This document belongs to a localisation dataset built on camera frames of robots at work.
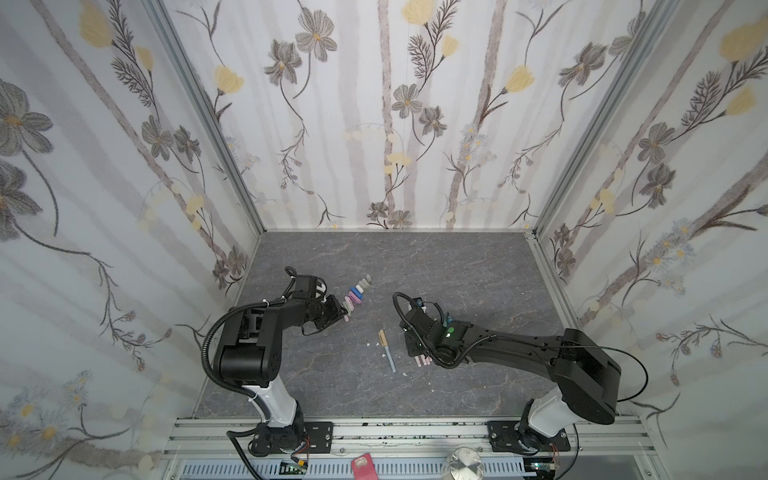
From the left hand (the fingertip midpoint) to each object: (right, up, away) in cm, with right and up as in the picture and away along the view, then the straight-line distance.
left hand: (342, 302), depth 96 cm
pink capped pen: (+24, -7, -32) cm, 41 cm away
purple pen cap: (+3, +1, +5) cm, 6 cm away
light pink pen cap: (+1, -5, -1) cm, 5 cm away
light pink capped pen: (+24, -15, -10) cm, 30 cm away
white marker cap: (+5, +4, +6) cm, 9 cm away
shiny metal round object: (+31, -26, -38) cm, 55 cm away
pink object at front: (+9, -36, -26) cm, 45 cm away
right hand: (+19, -7, -12) cm, 24 cm away
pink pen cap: (+2, 0, +3) cm, 3 cm away
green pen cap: (+1, -1, +2) cm, 3 cm away
